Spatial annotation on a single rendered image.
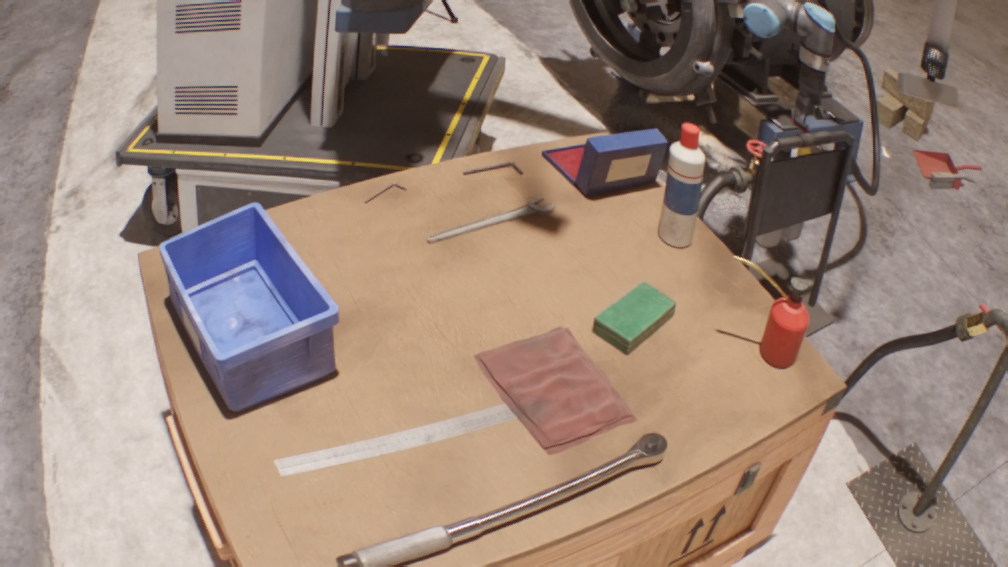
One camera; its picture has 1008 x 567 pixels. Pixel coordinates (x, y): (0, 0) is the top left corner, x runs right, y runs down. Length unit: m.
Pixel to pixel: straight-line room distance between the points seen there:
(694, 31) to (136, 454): 1.74
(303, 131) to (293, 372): 1.00
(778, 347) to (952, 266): 1.67
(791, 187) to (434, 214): 0.84
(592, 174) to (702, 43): 0.83
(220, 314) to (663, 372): 0.66
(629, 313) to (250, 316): 0.55
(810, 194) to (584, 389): 0.99
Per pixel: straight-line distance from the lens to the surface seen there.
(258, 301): 1.45
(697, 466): 1.27
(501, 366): 1.34
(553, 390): 1.30
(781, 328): 1.40
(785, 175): 2.00
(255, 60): 2.04
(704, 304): 1.52
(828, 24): 2.06
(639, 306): 1.44
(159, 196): 2.37
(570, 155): 1.80
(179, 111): 2.20
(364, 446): 1.24
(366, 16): 1.85
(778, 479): 1.56
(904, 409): 2.26
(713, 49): 2.39
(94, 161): 2.98
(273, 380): 1.27
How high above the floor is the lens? 1.40
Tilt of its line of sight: 40 degrees down
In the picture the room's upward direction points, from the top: 5 degrees clockwise
